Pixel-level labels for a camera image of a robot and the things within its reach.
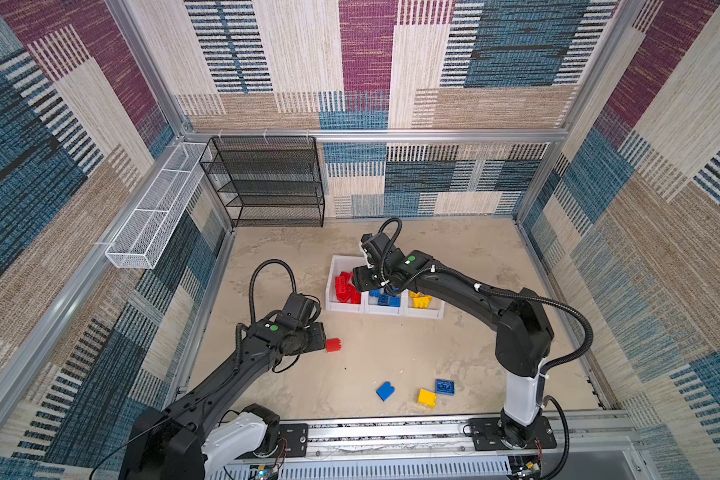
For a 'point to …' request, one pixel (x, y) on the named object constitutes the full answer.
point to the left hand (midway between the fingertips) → (319, 334)
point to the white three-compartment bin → (369, 304)
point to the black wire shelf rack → (267, 181)
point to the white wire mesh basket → (140, 241)
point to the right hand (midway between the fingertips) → (364, 282)
